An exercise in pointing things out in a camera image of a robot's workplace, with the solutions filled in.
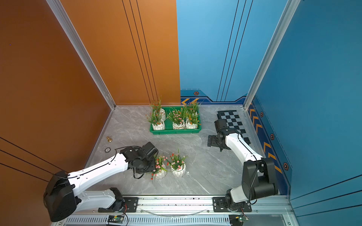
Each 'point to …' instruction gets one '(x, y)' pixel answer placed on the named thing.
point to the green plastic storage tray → (168, 129)
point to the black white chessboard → (233, 121)
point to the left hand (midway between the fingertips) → (155, 166)
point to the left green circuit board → (116, 219)
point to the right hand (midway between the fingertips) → (217, 143)
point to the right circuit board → (237, 220)
